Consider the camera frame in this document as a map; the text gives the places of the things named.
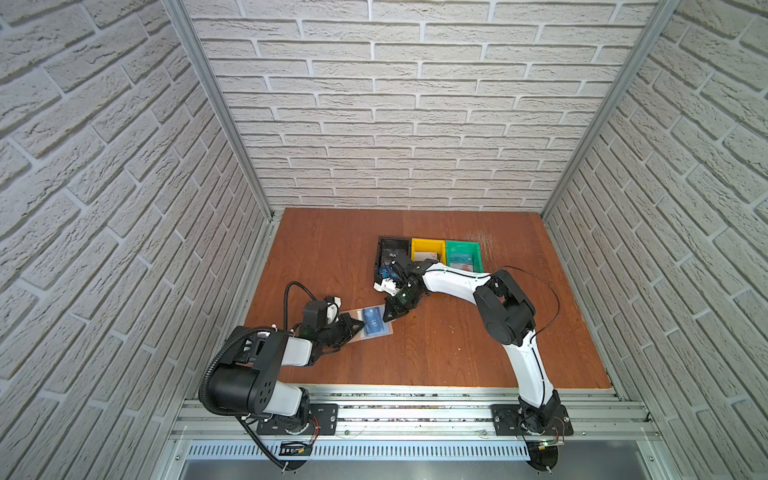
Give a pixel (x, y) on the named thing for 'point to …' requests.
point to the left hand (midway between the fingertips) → (365, 321)
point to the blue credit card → (372, 320)
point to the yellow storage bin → (425, 248)
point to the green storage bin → (464, 246)
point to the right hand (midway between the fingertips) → (386, 317)
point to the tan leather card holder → (362, 334)
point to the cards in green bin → (462, 260)
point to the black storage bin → (388, 249)
